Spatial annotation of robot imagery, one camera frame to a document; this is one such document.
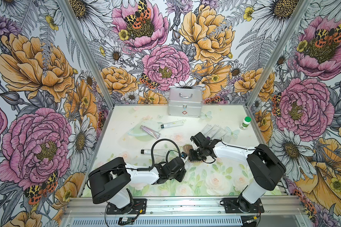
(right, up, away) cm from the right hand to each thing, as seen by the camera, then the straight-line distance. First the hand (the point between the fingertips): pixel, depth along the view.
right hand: (191, 161), depth 88 cm
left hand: (-6, -6, -2) cm, 9 cm away
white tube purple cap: (-2, -2, -1) cm, 3 cm away
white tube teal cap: (-12, +22, +19) cm, 32 cm away
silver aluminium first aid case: (-2, +39, +22) cm, 45 cm away
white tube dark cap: (-21, +5, +4) cm, 22 cm away
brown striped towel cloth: (-3, +7, +3) cm, 8 cm away
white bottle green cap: (+39, +23, +12) cm, 47 cm away
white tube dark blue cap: (+23, +16, +15) cm, 31 cm away
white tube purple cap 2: (+20, +18, +17) cm, 32 cm away
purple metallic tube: (-25, +15, +14) cm, 32 cm away
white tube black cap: (+13, +18, +16) cm, 28 cm away
